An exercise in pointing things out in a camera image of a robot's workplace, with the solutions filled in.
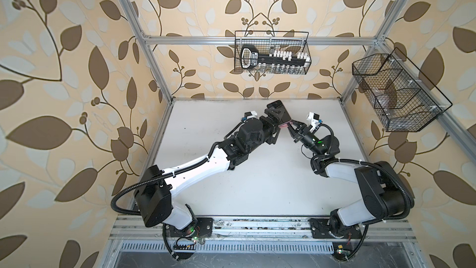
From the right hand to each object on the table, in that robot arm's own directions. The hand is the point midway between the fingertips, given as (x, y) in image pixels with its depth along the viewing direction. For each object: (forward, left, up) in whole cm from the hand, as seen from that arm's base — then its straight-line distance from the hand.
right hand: (284, 121), depth 76 cm
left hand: (-4, +2, +9) cm, 10 cm away
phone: (+1, -1, 0) cm, 1 cm away
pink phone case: (-2, 0, 0) cm, 2 cm away
